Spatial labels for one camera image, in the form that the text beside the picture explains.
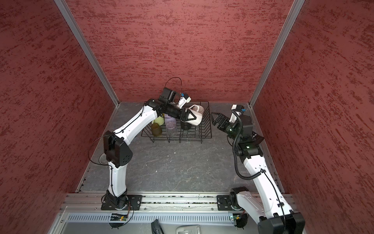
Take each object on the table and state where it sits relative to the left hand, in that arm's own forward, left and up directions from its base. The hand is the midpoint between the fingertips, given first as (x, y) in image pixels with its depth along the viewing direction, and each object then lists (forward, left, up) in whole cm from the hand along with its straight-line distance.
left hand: (190, 119), depth 81 cm
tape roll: (-15, +55, -23) cm, 61 cm away
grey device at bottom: (-49, 0, -20) cm, 53 cm away
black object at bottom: (-49, +15, -22) cm, 56 cm away
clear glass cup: (+1, +12, -15) cm, 19 cm away
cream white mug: (+6, -4, +1) cm, 7 cm away
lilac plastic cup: (+8, +14, -13) cm, 21 cm away
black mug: (+7, +4, -16) cm, 18 cm away
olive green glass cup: (+2, +23, -15) cm, 27 cm away
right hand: (-5, -12, +7) cm, 14 cm away
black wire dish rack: (+2, -2, -22) cm, 22 cm away
